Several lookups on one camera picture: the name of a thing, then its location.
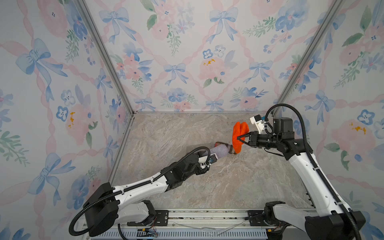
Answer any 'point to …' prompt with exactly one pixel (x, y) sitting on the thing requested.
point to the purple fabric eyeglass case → (221, 151)
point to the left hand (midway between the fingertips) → (207, 154)
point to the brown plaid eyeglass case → (230, 147)
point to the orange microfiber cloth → (239, 129)
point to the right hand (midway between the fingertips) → (240, 137)
